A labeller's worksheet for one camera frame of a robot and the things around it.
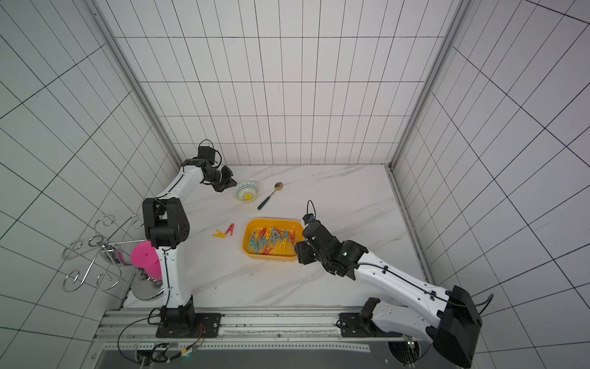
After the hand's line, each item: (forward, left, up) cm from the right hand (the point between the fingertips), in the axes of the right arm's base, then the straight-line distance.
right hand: (294, 249), depth 77 cm
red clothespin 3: (+10, +2, -11) cm, 15 cm away
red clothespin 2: (+4, +12, -12) cm, 17 cm away
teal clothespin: (+6, +17, -10) cm, 21 cm away
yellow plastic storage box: (+8, +10, -11) cm, 17 cm away
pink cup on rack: (-10, +40, +14) cm, 44 cm away
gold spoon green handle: (+37, +12, -11) cm, 40 cm away
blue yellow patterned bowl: (+32, +26, -10) cm, 42 cm away
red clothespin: (+12, +29, -11) cm, 33 cm away
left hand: (+30, +28, -2) cm, 41 cm away
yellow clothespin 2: (+7, +5, -11) cm, 14 cm away
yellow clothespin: (+10, +33, -12) cm, 37 cm away
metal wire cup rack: (-12, +50, +15) cm, 54 cm away
